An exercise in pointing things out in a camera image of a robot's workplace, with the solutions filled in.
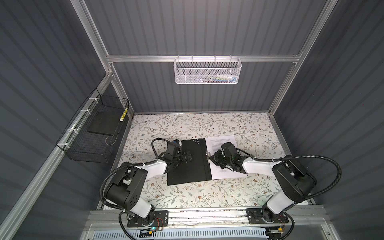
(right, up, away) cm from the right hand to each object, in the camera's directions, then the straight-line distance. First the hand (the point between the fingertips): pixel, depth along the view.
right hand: (209, 158), depth 90 cm
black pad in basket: (-56, +21, -11) cm, 61 cm away
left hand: (-14, 0, +3) cm, 14 cm away
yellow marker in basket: (-48, +26, -9) cm, 55 cm away
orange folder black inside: (-6, -8, +5) cm, 12 cm away
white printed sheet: (+4, +6, +12) cm, 14 cm away
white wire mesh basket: (-1, +62, +22) cm, 65 cm away
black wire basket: (-60, +15, -17) cm, 64 cm away
